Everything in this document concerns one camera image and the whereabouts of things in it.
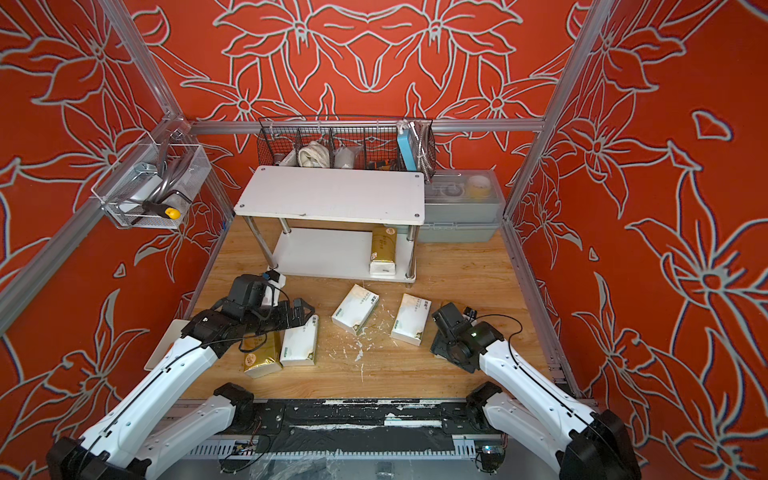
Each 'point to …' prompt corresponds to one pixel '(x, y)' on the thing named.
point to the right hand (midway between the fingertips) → (440, 350)
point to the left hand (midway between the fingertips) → (302, 310)
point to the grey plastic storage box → (461, 206)
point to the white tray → (163, 349)
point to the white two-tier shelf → (336, 195)
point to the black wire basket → (350, 142)
